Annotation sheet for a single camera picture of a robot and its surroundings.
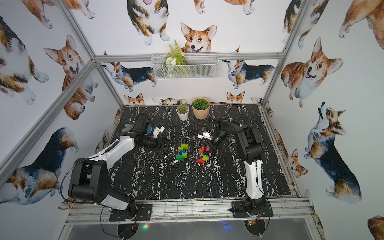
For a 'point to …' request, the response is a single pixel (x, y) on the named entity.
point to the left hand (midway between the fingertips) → (171, 143)
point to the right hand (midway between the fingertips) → (205, 151)
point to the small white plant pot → (183, 111)
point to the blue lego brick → (182, 151)
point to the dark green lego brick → (180, 158)
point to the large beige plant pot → (201, 107)
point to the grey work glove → (126, 129)
